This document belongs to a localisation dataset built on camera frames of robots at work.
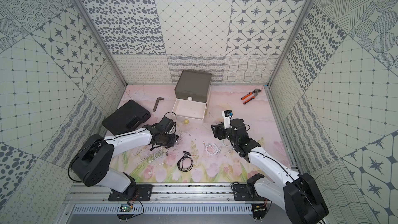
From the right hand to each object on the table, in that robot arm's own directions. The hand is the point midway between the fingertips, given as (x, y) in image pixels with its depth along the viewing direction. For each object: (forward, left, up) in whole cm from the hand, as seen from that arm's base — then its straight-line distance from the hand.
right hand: (217, 126), depth 84 cm
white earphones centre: (-8, +3, -12) cm, 14 cm away
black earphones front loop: (-16, +18, -13) cm, 27 cm away
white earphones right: (-4, -6, -12) cm, 14 cm away
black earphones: (-15, +32, +3) cm, 36 cm away
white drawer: (+12, +17, -4) cm, 21 cm away
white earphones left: (-14, +33, -12) cm, 38 cm away
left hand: (-4, +26, -9) cm, 27 cm away
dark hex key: (+25, +43, -10) cm, 51 cm away
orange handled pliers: (+37, -31, -11) cm, 49 cm away
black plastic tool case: (+9, +55, -5) cm, 56 cm away
